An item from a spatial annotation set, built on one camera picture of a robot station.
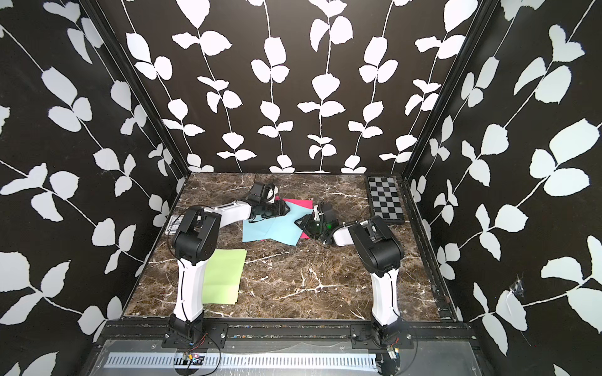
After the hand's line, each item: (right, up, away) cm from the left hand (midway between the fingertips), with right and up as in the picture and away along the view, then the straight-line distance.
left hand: (287, 206), depth 103 cm
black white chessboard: (+46, +4, +5) cm, 46 cm away
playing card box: (-50, -8, -3) cm, 50 cm away
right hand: (+3, -6, -6) cm, 9 cm away
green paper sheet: (-23, -26, -16) cm, 38 cm away
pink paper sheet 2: (+8, -12, -6) cm, 16 cm away
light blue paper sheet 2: (+4, -10, -6) cm, 12 cm away
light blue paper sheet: (-5, -9, -5) cm, 12 cm away
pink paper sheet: (+9, +1, +7) cm, 12 cm away
